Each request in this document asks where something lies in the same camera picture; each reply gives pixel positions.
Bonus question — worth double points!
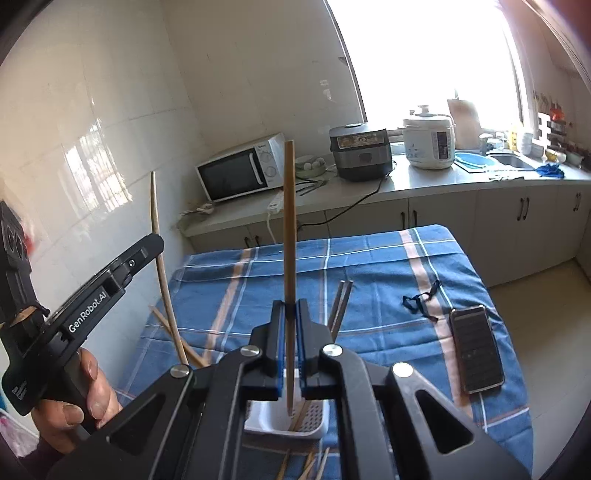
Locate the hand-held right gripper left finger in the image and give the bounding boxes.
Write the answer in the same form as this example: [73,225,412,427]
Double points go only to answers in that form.
[48,299,287,480]

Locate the bowl of white eggs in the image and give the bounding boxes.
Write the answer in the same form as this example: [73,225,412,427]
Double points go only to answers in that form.
[294,157,328,178]

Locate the person's left hand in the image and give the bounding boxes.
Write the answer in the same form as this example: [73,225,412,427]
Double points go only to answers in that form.
[32,346,123,455]

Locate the white electric pressure cooker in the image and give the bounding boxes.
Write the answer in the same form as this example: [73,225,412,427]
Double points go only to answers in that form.
[402,105,457,170]

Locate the kitchen window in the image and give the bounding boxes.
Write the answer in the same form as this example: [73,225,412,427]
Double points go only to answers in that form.
[325,0,527,151]

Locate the black smartphone with brown case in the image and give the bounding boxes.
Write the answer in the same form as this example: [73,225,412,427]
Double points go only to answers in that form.
[449,305,505,394]

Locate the steel kitchen sink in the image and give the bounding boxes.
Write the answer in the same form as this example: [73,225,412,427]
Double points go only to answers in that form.
[489,152,536,169]

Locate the pile of bamboo chopsticks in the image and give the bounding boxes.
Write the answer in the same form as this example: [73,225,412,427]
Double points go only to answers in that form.
[148,305,331,480]

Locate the white power strip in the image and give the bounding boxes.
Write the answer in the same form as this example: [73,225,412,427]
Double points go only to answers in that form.
[266,191,286,245]

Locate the black rice cooker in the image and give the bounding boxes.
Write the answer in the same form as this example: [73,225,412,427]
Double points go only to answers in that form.
[329,122,394,182]

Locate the white spice rack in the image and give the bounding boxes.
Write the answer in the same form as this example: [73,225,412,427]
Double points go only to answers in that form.
[536,108,568,160]

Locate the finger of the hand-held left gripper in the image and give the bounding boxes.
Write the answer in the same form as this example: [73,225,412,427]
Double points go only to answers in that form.
[108,233,166,291]

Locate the white microwave oven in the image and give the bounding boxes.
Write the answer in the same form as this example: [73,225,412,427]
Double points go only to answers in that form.
[195,132,287,203]

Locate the chrome sink faucet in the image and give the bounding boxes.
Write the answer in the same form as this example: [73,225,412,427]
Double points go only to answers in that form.
[479,131,506,155]

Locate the long bamboo chopstick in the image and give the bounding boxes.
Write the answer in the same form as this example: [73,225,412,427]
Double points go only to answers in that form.
[150,172,190,365]
[283,141,297,416]

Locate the white plastic utensil holder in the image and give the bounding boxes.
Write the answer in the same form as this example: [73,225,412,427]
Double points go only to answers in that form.
[244,397,331,439]

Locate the black power cable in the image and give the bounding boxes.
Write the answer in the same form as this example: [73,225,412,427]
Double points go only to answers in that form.
[295,161,399,228]

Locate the blue plaid tablecloth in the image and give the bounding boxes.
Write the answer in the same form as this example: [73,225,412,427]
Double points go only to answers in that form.
[113,224,532,480]

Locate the wooden cutting board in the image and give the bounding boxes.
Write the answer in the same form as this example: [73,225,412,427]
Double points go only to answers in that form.
[446,98,481,149]

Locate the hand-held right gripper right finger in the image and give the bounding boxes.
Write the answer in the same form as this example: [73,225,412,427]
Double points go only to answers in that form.
[295,298,532,480]

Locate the white kitchen base cabinets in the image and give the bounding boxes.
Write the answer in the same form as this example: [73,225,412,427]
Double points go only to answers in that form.
[185,178,591,287]

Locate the black lanyard strap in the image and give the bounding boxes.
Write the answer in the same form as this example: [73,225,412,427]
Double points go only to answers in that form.
[402,279,441,321]

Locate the blue drain tray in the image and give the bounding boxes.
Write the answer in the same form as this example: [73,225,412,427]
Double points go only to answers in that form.
[455,151,498,172]

